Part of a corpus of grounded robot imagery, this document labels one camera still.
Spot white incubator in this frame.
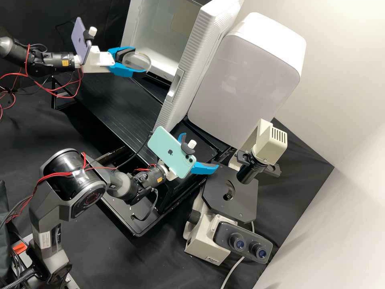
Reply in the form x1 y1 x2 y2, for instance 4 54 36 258
120 0 225 82

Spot petri dish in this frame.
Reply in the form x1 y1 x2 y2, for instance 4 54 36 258
122 51 152 73

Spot grey cable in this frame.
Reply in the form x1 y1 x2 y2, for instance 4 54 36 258
222 256 245 289

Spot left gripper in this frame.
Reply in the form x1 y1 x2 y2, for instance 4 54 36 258
81 46 148 78

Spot white box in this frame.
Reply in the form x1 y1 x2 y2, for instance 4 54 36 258
188 12 307 144

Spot cream microscope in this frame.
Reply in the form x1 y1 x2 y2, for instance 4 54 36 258
182 118 290 266

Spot wrist camera phone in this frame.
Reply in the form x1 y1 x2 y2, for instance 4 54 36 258
71 16 102 65
147 126 198 179

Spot left wrist camera phone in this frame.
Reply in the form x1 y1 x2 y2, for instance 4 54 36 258
71 16 102 65

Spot black cable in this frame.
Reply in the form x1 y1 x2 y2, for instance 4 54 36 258
99 131 152 169

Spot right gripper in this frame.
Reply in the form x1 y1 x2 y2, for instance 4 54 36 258
166 132 221 182

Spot incubator door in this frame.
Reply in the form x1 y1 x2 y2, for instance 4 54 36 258
152 0 245 136

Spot right wrist camera phone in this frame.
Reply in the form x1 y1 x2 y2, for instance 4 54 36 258
147 126 198 179

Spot black tray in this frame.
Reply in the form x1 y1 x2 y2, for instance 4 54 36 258
95 144 219 238

